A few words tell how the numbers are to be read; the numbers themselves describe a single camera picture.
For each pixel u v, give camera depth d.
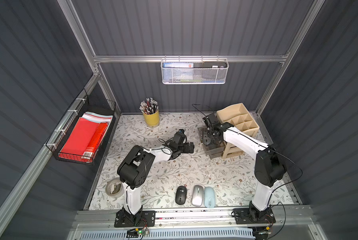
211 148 0.88
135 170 0.51
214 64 0.87
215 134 0.66
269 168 0.48
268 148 0.51
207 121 0.72
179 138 0.77
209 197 0.77
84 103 0.79
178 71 0.90
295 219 0.74
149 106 0.99
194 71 0.87
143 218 0.75
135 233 0.70
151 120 1.09
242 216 0.73
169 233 0.71
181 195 0.80
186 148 0.87
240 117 0.84
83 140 0.69
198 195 0.79
